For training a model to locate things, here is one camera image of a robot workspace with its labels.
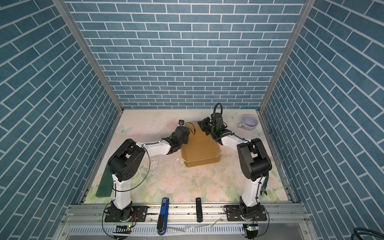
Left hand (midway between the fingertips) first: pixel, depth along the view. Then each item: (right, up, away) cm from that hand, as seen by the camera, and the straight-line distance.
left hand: (184, 133), depth 99 cm
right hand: (+8, +9, -6) cm, 14 cm away
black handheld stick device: (+10, -37, -29) cm, 48 cm away
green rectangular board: (-41, -29, -19) cm, 53 cm away
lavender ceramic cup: (+48, +7, +10) cm, 49 cm away
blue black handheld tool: (-7, -38, -28) cm, 48 cm away
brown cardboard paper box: (+12, -10, -3) cm, 16 cm away
